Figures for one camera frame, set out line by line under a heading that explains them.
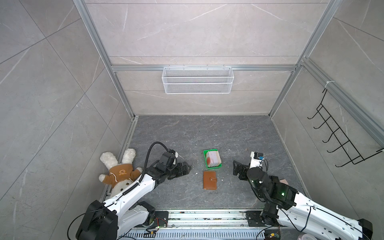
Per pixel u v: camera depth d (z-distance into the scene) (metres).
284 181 0.85
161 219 0.73
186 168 0.75
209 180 0.86
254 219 0.75
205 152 0.95
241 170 0.66
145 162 0.61
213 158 0.90
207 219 0.75
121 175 0.80
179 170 0.73
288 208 0.51
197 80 1.01
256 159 0.62
